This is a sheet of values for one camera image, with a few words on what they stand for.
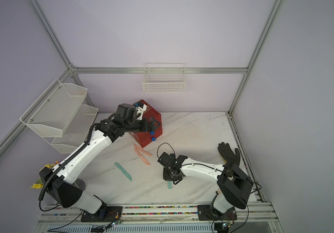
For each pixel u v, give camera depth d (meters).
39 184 0.59
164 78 1.07
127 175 0.87
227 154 0.96
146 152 0.97
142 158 0.95
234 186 0.43
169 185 0.82
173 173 0.60
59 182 0.40
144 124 0.65
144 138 0.91
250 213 0.74
